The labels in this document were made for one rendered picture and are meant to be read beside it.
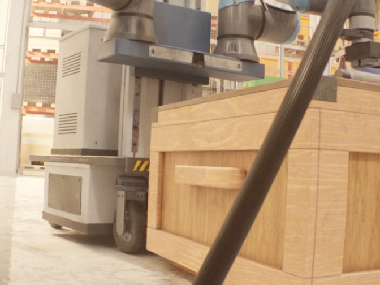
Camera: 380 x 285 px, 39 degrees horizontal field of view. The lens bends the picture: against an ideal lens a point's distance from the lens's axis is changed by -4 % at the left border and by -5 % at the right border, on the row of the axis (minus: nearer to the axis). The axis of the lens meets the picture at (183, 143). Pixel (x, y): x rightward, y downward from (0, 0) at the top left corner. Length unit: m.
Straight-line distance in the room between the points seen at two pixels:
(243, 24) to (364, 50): 0.59
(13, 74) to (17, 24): 0.90
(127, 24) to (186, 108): 0.55
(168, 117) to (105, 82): 0.71
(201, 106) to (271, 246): 0.43
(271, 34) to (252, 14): 0.12
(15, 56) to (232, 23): 7.75
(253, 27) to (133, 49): 0.56
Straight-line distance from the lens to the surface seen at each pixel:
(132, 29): 1.88
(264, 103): 1.10
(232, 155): 1.24
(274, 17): 2.26
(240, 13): 2.19
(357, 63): 1.81
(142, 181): 1.82
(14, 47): 9.75
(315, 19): 11.90
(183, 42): 2.18
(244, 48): 2.15
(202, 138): 1.34
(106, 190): 1.94
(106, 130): 2.20
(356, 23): 1.80
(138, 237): 1.79
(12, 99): 9.55
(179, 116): 1.47
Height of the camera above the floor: 0.30
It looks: 2 degrees up
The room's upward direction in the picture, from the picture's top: 2 degrees clockwise
